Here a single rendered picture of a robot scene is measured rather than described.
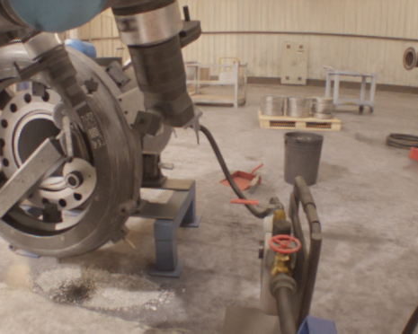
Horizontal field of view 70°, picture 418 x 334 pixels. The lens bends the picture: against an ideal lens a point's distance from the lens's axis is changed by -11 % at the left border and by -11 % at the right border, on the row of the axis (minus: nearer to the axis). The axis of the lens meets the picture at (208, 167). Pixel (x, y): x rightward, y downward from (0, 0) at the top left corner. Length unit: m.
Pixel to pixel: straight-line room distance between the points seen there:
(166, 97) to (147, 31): 0.11
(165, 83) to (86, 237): 0.74
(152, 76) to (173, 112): 0.07
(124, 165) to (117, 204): 0.12
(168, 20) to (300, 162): 2.14
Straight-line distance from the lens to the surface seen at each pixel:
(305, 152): 2.47
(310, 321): 0.43
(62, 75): 0.81
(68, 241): 1.16
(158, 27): 0.44
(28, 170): 1.11
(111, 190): 0.99
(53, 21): 0.33
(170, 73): 0.47
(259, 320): 1.27
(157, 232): 1.41
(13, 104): 1.30
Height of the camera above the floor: 0.88
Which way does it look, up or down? 17 degrees down
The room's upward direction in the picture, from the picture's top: straight up
